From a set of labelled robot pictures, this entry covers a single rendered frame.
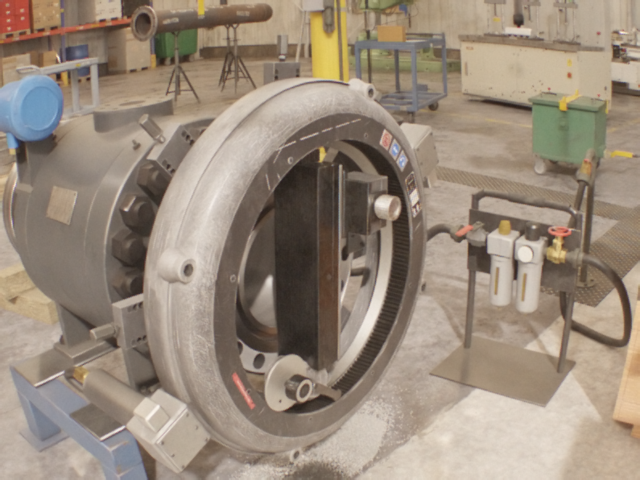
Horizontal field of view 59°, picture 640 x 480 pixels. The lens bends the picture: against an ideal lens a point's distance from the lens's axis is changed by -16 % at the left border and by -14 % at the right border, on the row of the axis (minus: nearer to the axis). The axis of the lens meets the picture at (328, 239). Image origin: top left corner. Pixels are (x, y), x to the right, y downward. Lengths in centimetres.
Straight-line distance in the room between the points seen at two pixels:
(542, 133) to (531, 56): 296
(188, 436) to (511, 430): 102
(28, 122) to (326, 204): 78
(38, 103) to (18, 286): 133
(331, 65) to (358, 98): 362
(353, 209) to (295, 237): 11
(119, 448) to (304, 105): 84
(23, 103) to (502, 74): 660
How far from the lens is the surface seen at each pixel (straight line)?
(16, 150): 169
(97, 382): 127
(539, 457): 176
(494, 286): 198
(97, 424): 152
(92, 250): 136
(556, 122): 444
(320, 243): 116
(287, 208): 118
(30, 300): 273
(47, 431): 194
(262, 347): 134
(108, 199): 134
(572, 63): 704
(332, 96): 118
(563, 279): 197
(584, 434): 187
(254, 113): 109
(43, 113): 160
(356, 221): 118
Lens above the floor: 110
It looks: 20 degrees down
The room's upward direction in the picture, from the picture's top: 2 degrees counter-clockwise
